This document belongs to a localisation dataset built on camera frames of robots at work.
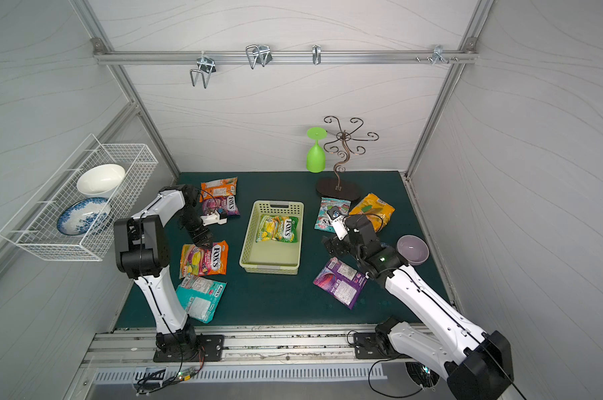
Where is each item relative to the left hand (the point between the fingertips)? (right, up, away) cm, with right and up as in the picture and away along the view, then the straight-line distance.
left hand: (203, 239), depth 93 cm
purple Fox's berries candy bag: (+5, +13, +14) cm, 20 cm away
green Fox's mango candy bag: (+30, +3, +5) cm, 31 cm away
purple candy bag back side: (+52, -13, -9) cm, 54 cm away
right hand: (+51, +7, -15) cm, 53 cm away
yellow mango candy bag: (+70, +10, +9) cm, 71 cm away
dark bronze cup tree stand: (+52, +20, +21) cm, 59 cm away
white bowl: (-21, +21, -21) cm, 37 cm away
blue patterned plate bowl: (-19, +11, -29) cm, 36 cm away
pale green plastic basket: (+27, -7, -1) cm, 28 cm away
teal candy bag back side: (+4, -17, -11) cm, 21 cm away
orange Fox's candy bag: (-1, +20, +18) cm, 27 cm away
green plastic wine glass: (+43, +31, +1) cm, 53 cm away
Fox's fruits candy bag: (-1, -8, -3) cm, 8 cm away
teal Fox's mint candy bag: (+47, +6, +8) cm, 48 cm away
